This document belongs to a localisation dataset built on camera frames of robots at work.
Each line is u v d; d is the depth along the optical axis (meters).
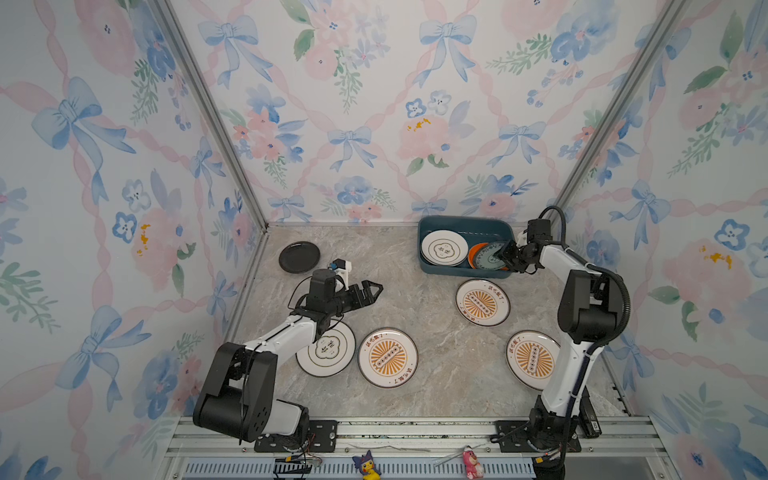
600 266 0.95
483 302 0.98
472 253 1.09
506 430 0.74
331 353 0.88
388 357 0.86
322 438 0.73
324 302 0.69
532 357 0.86
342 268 0.81
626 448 0.75
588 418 0.74
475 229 1.17
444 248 1.11
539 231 0.83
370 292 0.79
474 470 0.68
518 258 0.90
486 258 1.07
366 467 0.68
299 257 1.10
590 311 0.56
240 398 0.42
